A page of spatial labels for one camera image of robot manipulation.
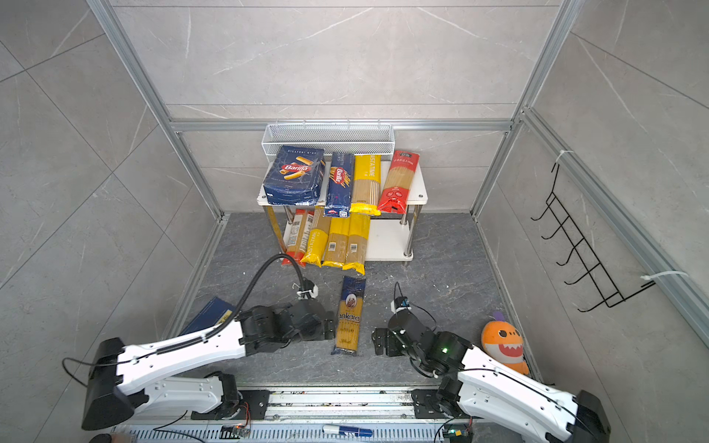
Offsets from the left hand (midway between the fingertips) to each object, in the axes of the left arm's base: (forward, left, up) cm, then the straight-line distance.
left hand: (331, 318), depth 74 cm
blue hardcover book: (+10, +40, -15) cm, 44 cm away
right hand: (-3, -15, -6) cm, 17 cm away
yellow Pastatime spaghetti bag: (+32, +6, -4) cm, 33 cm away
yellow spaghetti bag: (+29, -1, -6) cm, 30 cm away
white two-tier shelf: (+35, -22, -8) cm, 42 cm away
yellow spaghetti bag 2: (+28, -8, -4) cm, 29 cm away
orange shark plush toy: (-6, -49, -5) cm, 49 cm away
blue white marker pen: (-24, -4, -13) cm, 28 cm away
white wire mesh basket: (+59, -10, +19) cm, 63 cm away
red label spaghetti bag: (+35, +14, -5) cm, 38 cm away
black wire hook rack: (-1, -63, +19) cm, 66 cm away
